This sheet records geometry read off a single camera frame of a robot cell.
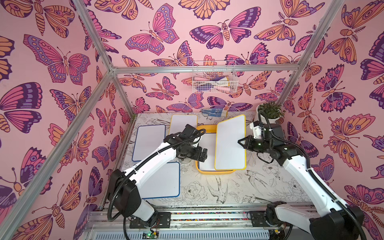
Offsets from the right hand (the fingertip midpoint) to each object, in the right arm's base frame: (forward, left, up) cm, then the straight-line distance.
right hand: (239, 139), depth 77 cm
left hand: (-5, +20, -7) cm, 21 cm away
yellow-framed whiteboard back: (+33, +38, -24) cm, 55 cm away
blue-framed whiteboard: (+14, +14, -23) cm, 30 cm away
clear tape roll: (-13, +27, +1) cm, 30 cm away
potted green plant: (+27, -27, -5) cm, 38 cm away
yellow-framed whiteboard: (-1, +2, -14) cm, 15 cm away
